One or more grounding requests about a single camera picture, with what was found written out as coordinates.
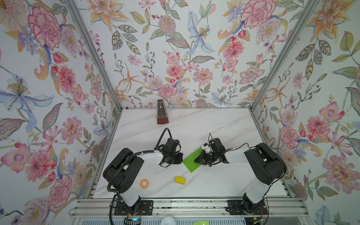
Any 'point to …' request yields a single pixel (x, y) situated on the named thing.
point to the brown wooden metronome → (162, 117)
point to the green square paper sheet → (189, 162)
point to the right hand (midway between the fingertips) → (194, 160)
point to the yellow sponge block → (180, 180)
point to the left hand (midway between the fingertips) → (184, 161)
